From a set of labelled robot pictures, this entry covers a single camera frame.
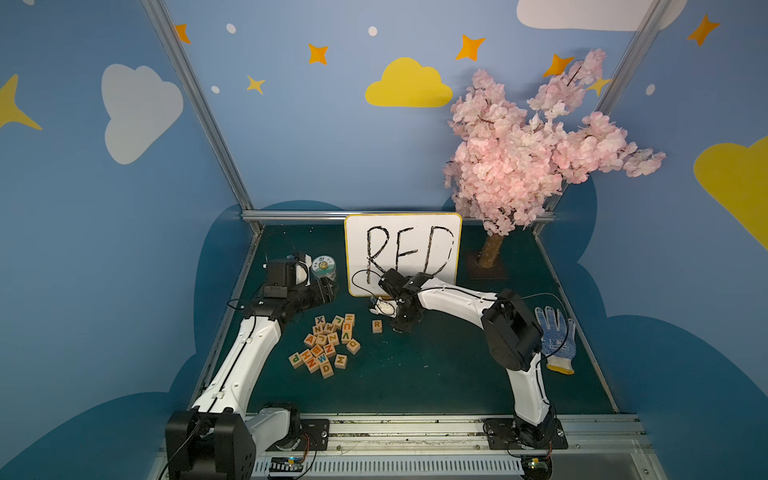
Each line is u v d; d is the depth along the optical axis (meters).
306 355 0.85
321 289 0.72
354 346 0.88
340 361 0.84
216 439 0.38
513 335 0.52
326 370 0.83
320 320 0.92
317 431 0.76
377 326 0.91
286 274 0.62
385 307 0.85
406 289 0.70
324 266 0.98
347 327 0.91
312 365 0.84
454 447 0.73
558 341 0.90
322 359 0.84
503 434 0.75
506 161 0.68
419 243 0.88
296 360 0.84
